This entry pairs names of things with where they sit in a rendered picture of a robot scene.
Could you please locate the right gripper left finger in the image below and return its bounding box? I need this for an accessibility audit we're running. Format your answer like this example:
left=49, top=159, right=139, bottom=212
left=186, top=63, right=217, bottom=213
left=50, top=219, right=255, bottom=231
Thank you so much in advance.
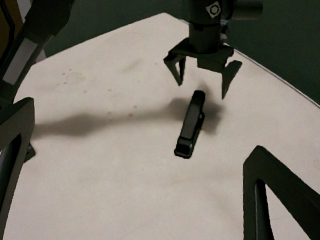
left=0, top=97, right=35, bottom=240

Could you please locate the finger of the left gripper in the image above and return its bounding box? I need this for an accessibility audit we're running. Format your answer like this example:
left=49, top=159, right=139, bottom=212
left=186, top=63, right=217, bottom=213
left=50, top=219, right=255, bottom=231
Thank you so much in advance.
left=221, top=60, right=243, bottom=100
left=163, top=55, right=187, bottom=86

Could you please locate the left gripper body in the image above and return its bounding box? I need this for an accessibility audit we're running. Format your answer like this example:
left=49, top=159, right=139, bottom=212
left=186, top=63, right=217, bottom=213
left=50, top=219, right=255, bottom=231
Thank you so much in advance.
left=168, top=20, right=240, bottom=77

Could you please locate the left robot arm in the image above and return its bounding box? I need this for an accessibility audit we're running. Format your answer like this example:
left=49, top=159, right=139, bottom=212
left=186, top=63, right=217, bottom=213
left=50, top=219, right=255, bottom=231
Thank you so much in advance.
left=0, top=0, right=263, bottom=110

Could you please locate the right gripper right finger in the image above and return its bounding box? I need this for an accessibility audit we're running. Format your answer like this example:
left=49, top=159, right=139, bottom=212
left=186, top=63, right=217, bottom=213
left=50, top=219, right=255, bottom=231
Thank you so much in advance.
left=243, top=145, right=320, bottom=240

